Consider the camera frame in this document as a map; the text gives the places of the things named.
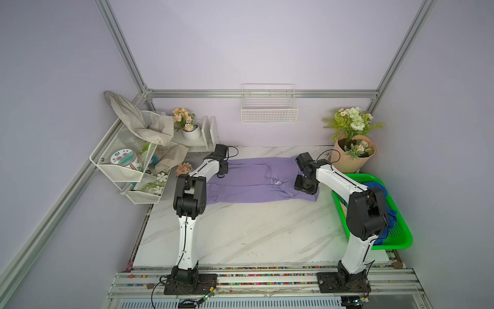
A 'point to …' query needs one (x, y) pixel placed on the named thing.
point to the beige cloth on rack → (173, 159)
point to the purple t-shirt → (256, 178)
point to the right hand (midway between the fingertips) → (301, 191)
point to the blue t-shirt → (391, 214)
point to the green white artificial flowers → (350, 124)
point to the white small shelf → (206, 143)
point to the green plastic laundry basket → (400, 235)
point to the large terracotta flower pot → (350, 154)
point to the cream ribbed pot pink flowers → (183, 168)
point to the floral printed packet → (153, 181)
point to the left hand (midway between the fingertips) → (219, 168)
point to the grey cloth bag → (160, 129)
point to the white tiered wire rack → (138, 153)
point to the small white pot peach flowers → (186, 122)
